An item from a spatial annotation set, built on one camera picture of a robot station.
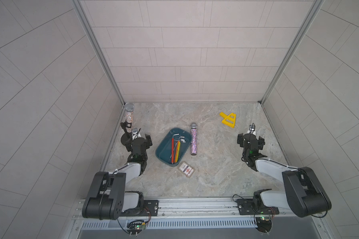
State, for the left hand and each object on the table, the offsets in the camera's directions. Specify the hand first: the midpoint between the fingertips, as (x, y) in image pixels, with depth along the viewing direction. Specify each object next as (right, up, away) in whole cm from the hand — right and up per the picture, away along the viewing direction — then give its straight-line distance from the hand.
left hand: (140, 134), depth 90 cm
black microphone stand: (-9, -3, +1) cm, 10 cm away
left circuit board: (+6, -38, -25) cm, 45 cm away
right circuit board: (+64, -39, -21) cm, 78 cm away
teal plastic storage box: (+14, -10, 0) cm, 17 cm away
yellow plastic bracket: (+59, +8, +16) cm, 62 cm away
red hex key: (+19, -9, +1) cm, 21 cm away
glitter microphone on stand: (-2, +16, -13) cm, 20 cm away
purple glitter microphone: (+33, -4, +3) cm, 33 cm away
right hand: (+67, 0, +1) cm, 67 cm away
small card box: (+28, -19, -7) cm, 34 cm away
